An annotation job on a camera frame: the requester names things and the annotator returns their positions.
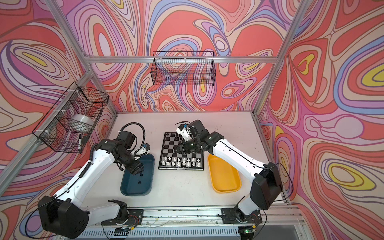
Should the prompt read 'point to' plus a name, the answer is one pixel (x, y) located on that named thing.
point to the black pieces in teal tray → (139, 182)
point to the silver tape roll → (84, 118)
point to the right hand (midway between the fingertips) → (178, 154)
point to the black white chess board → (171, 160)
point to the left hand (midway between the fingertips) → (139, 164)
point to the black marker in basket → (79, 142)
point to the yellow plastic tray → (224, 178)
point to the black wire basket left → (69, 124)
